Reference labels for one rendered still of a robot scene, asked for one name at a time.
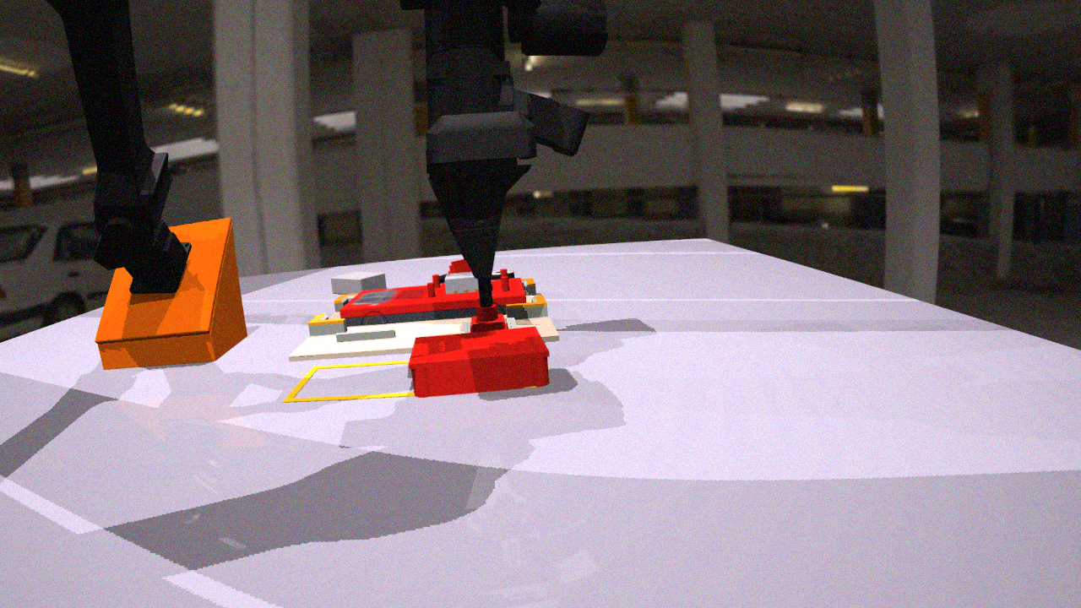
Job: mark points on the yellow rectangular outline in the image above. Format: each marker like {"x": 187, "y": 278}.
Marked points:
{"x": 302, "y": 383}

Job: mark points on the red toy car hood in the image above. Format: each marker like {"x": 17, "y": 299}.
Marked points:
{"x": 478, "y": 362}

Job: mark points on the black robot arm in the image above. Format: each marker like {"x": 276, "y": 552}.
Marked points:
{"x": 132, "y": 181}

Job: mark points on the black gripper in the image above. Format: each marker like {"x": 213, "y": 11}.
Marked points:
{"x": 472, "y": 149}

